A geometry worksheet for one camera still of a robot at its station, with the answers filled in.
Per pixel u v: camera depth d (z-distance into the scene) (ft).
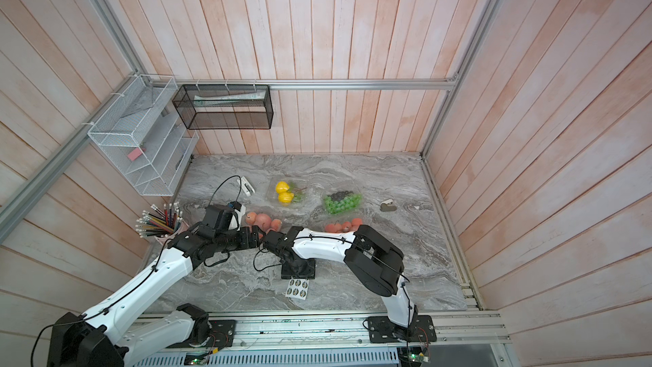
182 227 2.77
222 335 2.38
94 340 1.25
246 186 3.50
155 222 2.72
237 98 2.96
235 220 2.16
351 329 2.48
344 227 3.03
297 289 2.62
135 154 2.69
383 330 2.42
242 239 2.35
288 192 3.33
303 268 2.46
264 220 3.04
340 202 3.23
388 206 3.31
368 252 1.78
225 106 3.42
